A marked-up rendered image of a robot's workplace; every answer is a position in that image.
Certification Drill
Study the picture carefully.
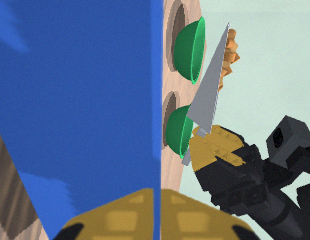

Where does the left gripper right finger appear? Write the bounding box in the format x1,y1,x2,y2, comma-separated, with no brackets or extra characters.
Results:
160,189,254,240

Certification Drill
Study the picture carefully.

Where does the green bowl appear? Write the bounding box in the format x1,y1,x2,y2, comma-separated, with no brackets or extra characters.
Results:
174,17,205,85
165,104,194,159

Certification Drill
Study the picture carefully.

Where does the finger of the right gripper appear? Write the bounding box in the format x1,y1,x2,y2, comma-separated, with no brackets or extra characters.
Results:
189,135,246,172
192,125,243,152

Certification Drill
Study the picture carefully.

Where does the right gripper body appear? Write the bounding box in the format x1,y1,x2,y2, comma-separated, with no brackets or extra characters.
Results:
194,126,286,222

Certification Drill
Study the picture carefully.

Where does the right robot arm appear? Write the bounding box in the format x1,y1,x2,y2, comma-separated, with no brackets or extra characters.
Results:
255,115,310,240

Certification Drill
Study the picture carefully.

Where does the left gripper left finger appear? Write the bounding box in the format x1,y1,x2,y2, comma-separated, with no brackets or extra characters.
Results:
62,188,154,240

